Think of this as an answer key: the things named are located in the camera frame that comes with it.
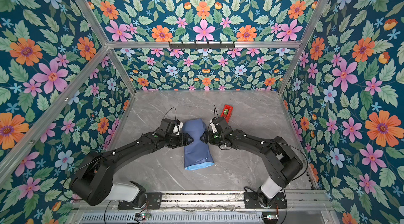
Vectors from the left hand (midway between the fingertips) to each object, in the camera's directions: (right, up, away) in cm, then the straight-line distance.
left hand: (191, 138), depth 84 cm
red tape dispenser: (+21, +13, +15) cm, 29 cm away
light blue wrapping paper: (+4, -8, -3) cm, 9 cm away
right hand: (+6, 0, +3) cm, 7 cm away
